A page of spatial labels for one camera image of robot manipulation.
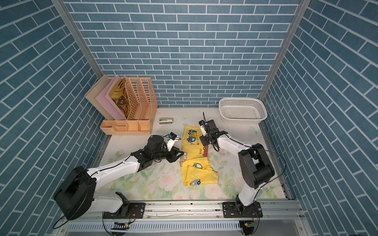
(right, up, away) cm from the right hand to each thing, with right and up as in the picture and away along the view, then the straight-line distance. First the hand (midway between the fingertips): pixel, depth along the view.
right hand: (206, 137), depth 95 cm
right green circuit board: (+21, -39, -25) cm, 51 cm away
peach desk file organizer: (-49, +24, +23) cm, 59 cm away
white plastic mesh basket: (+31, +19, +24) cm, 44 cm away
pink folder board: (-62, +25, -8) cm, 67 cm away
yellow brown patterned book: (-59, +28, +4) cm, 66 cm away
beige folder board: (-70, +27, -6) cm, 76 cm away
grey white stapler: (-29, +11, +14) cm, 34 cm away
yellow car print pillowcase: (-7, -17, -6) cm, 19 cm away
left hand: (-13, -7, -13) cm, 20 cm away
